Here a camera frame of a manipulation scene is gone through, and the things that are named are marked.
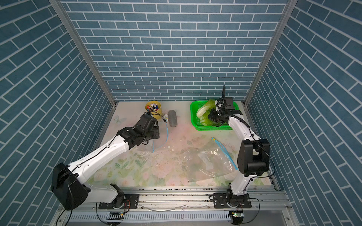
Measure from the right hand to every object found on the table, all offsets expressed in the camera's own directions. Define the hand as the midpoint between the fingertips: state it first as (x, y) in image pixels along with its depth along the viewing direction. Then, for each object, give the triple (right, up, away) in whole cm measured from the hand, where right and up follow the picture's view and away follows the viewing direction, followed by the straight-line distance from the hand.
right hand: (209, 116), depth 92 cm
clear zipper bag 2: (-1, -29, -3) cm, 29 cm away
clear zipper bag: (-29, -28, -2) cm, 40 cm away
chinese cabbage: (-2, -4, 0) cm, 5 cm away
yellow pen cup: (-39, +5, +9) cm, 40 cm away
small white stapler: (-32, -1, +17) cm, 36 cm away
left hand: (-30, -9, -10) cm, 33 cm away
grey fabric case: (-26, -2, +17) cm, 32 cm away
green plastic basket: (-9, +8, +18) cm, 22 cm away
